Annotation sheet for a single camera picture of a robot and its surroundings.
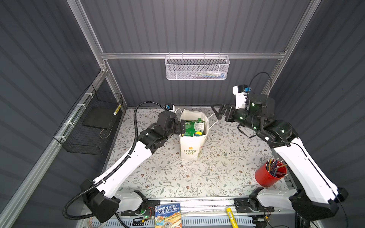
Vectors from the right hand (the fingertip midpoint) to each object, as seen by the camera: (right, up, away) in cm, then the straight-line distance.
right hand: (219, 107), depth 61 cm
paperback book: (-23, -53, +8) cm, 58 cm away
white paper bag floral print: (-12, -20, +17) cm, 29 cm away
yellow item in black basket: (-55, +1, +22) cm, 59 cm away
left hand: (-19, -6, +12) cm, 24 cm away
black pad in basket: (-60, -3, +12) cm, 61 cm away
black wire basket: (-66, -11, +12) cm, 68 cm away
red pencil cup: (+31, -34, +14) cm, 48 cm away
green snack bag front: (-10, -10, +20) cm, 24 cm away
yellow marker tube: (+8, -54, +8) cm, 55 cm away
